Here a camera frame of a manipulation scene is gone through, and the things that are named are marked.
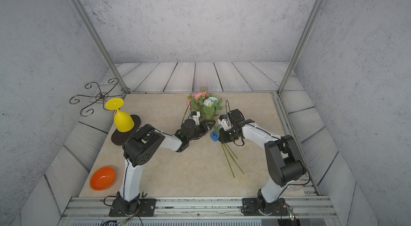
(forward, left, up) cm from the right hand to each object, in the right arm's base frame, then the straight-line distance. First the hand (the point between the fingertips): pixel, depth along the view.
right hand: (221, 138), depth 90 cm
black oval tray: (+3, +60, -4) cm, 61 cm away
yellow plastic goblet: (-2, +46, +19) cm, 50 cm away
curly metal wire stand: (+8, +56, +27) cm, 63 cm away
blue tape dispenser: (+4, +4, -2) cm, 6 cm away
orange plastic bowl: (-20, +59, -3) cm, 63 cm away
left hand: (+7, +2, +4) cm, 8 cm away
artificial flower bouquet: (+21, +8, +3) cm, 23 cm away
